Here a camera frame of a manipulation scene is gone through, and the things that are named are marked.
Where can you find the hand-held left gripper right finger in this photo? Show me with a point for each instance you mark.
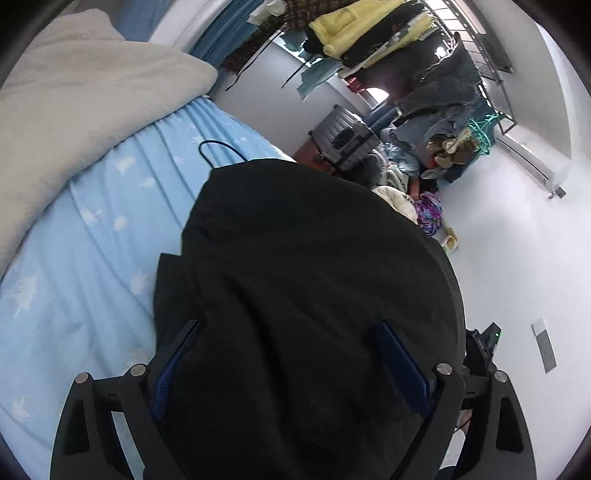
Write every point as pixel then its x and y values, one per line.
pixel 401 364

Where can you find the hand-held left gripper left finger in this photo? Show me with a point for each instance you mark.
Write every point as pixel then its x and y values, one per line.
pixel 167 367

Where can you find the black puffer jacket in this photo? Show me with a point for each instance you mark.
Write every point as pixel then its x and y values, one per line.
pixel 300 286

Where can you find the pile of light clothes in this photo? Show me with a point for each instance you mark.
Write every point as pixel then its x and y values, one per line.
pixel 397 161

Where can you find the metal clothes rack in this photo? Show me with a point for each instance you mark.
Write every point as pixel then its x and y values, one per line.
pixel 489 50

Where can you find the polka dot board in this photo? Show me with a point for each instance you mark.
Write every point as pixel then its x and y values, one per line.
pixel 450 240

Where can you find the light blue bed sheet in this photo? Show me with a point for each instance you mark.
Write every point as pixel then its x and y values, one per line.
pixel 92 258

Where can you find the colourful purple bag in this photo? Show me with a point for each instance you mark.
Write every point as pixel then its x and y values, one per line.
pixel 429 212

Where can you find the cream puffer coat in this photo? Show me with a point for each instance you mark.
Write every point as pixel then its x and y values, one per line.
pixel 395 201

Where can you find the white air conditioner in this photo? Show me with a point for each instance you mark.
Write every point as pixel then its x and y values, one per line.
pixel 526 157

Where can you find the bunch of hanging socks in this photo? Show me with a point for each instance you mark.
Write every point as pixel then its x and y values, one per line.
pixel 450 147

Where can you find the green clip hanger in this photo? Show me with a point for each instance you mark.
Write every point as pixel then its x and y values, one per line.
pixel 482 131

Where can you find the denim shirt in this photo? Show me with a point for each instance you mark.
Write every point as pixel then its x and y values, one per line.
pixel 425 129

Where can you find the grey suitcase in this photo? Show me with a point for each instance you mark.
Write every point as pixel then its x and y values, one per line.
pixel 341 134

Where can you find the dark hanging coat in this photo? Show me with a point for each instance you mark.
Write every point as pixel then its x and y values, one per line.
pixel 438 83

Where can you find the grey duvet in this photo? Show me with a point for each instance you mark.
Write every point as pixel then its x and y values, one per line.
pixel 83 101

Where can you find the light blue hanging cloth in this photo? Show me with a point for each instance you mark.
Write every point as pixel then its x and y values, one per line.
pixel 314 78

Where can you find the brown houndstooth coat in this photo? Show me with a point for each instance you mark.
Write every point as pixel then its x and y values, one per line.
pixel 258 46

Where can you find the blue curtain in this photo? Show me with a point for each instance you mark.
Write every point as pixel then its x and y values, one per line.
pixel 221 32

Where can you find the yellow fleece jacket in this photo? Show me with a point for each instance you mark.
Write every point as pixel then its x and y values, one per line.
pixel 351 23

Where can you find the blue covered chair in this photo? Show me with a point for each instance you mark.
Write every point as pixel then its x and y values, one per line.
pixel 138 18

